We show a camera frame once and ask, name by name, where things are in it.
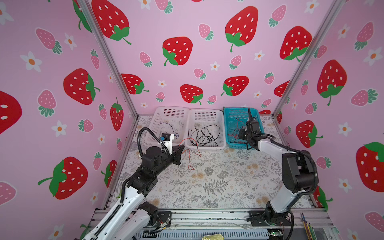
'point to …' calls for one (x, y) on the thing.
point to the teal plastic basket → (235, 119)
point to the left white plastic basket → (169, 120)
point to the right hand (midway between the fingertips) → (241, 131)
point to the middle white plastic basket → (202, 117)
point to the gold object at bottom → (218, 236)
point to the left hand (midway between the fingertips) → (184, 145)
